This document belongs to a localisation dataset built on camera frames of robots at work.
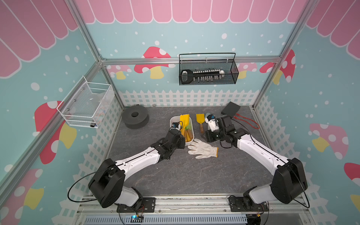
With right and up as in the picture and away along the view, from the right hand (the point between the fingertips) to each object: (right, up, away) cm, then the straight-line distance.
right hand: (204, 134), depth 84 cm
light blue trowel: (+7, +13, +32) cm, 35 cm away
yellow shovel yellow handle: (-12, +9, +7) cm, 16 cm away
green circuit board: (-37, -43, -12) cm, 58 cm away
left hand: (-13, -4, +2) cm, 13 cm away
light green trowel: (-10, +3, +18) cm, 20 cm away
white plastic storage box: (-19, +10, +21) cm, 30 cm away
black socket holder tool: (-10, +37, +5) cm, 39 cm away
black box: (+28, +18, +35) cm, 48 cm away
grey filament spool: (-50, +11, +22) cm, 55 cm away
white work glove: (+2, -12, +10) cm, 16 cm away
